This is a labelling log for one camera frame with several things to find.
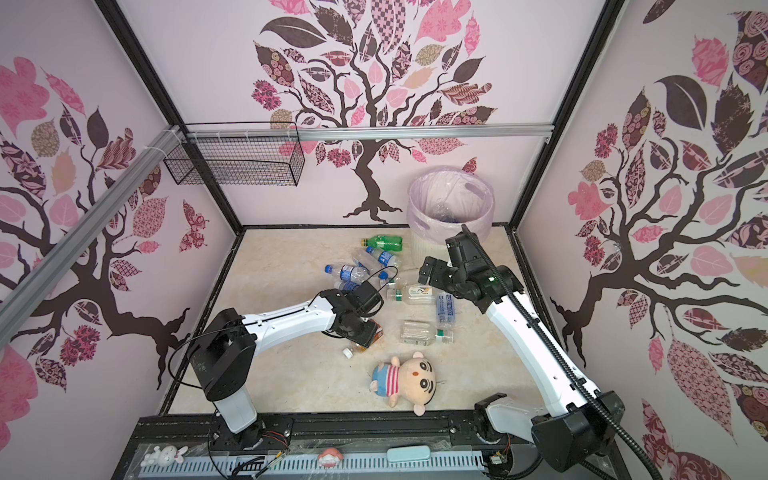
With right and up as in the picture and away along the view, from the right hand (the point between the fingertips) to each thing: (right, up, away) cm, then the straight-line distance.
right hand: (435, 271), depth 76 cm
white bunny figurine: (-65, -43, -7) cm, 78 cm away
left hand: (-20, -21, +10) cm, 31 cm away
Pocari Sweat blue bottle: (-14, +3, +28) cm, 31 cm away
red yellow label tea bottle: (-21, -23, +8) cm, 32 cm away
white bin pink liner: (+6, +24, +28) cm, 37 cm away
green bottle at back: (-14, +8, +34) cm, 38 cm away
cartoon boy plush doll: (-6, -28, -1) cm, 29 cm away
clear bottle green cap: (-2, -20, +14) cm, 25 cm away
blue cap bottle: (-24, -3, +25) cm, 35 cm away
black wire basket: (-62, +37, +19) cm, 75 cm away
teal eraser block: (-8, -43, -6) cm, 44 cm away
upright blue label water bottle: (+5, -13, +14) cm, 20 cm away
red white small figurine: (-25, -42, -10) cm, 50 cm away
